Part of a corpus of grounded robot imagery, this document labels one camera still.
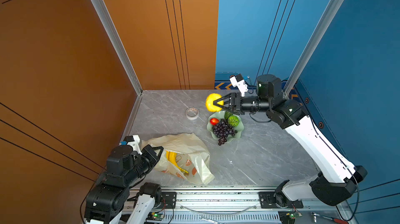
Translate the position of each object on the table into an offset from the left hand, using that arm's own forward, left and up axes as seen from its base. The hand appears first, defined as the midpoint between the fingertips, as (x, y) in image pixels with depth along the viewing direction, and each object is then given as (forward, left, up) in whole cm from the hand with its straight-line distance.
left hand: (165, 145), depth 61 cm
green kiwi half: (+26, -33, -20) cm, 47 cm away
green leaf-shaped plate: (+32, -26, -23) cm, 47 cm away
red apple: (+25, -21, -19) cm, 38 cm away
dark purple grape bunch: (+19, -26, -21) cm, 38 cm away
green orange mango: (+31, -30, -21) cm, 48 cm away
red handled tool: (-22, -75, -27) cm, 82 cm away
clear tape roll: (+38, -7, -29) cm, 48 cm away
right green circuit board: (-20, -57, -28) cm, 66 cm away
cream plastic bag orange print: (-2, -11, -6) cm, 12 cm away
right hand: (+10, -20, +13) cm, 26 cm away
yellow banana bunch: (+4, +2, -23) cm, 24 cm away
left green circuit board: (-20, +6, -30) cm, 37 cm away
